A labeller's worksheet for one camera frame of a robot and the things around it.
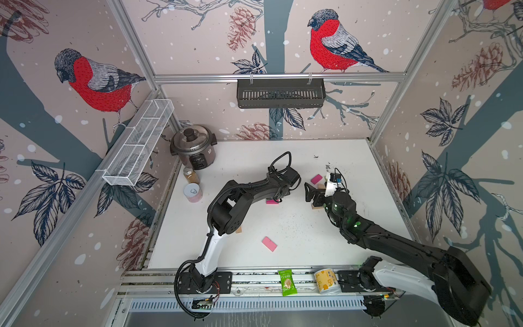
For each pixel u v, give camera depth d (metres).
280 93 1.04
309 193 0.75
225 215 0.54
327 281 0.68
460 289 0.41
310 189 0.75
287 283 0.73
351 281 0.73
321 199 0.72
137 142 0.79
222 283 0.73
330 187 0.71
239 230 0.87
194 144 0.93
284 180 0.75
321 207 0.73
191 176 0.95
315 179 1.01
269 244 0.83
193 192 0.93
